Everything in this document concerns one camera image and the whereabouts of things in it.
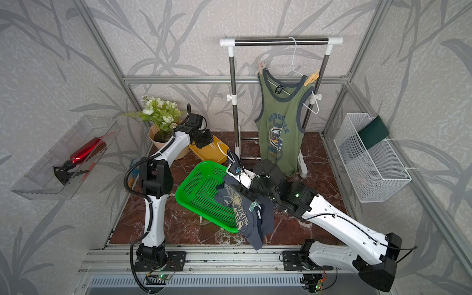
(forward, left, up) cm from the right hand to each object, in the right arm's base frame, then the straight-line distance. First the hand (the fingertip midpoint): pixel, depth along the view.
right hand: (237, 175), depth 67 cm
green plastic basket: (+9, +24, -28) cm, 37 cm away
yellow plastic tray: (+29, +14, -22) cm, 39 cm away
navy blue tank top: (-11, -6, -13) cm, 18 cm away
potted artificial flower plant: (+35, +37, 0) cm, 51 cm away
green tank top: (+29, -19, -4) cm, 35 cm away
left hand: (+34, +15, -16) cm, 41 cm away
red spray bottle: (+7, +56, +6) cm, 57 cm away
